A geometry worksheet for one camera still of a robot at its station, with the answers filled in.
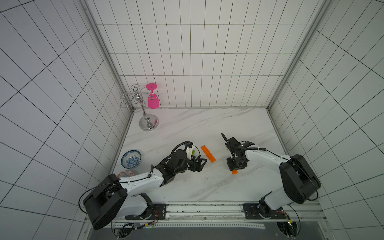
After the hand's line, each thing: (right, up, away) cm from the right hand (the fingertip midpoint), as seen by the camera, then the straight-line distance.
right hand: (231, 164), depth 89 cm
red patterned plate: (-62, -3, -8) cm, 62 cm away
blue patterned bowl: (-63, +3, +1) cm, 63 cm away
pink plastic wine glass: (-52, +40, +14) cm, 67 cm away
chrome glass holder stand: (-58, +25, +21) cm, 67 cm away
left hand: (-21, +4, -7) cm, 22 cm away
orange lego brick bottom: (-12, +3, +3) cm, 13 cm away
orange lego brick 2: (+1, -3, -4) cm, 5 cm away
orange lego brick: (-15, +7, +5) cm, 18 cm away
